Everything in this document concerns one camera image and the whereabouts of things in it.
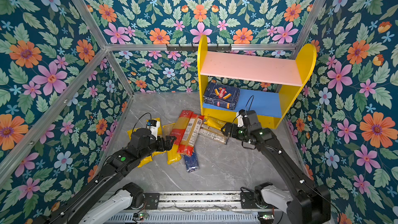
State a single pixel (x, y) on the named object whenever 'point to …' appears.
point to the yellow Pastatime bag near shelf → (214, 123)
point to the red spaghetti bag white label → (186, 145)
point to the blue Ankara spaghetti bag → (213, 134)
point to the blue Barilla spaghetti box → (191, 163)
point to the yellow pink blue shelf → (232, 83)
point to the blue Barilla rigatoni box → (222, 96)
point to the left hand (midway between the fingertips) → (170, 134)
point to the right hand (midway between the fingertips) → (228, 129)
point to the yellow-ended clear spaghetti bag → (174, 154)
